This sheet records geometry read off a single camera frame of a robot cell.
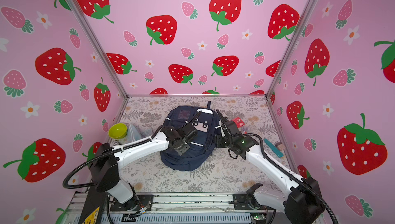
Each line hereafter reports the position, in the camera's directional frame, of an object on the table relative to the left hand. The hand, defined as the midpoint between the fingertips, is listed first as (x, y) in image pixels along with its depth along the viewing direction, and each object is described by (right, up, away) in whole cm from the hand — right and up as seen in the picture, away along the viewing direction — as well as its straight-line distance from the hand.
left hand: (182, 144), depth 83 cm
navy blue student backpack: (+11, -1, +1) cm, 11 cm away
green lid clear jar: (-44, +5, +15) cm, 47 cm away
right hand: (+19, +4, -2) cm, 19 cm away
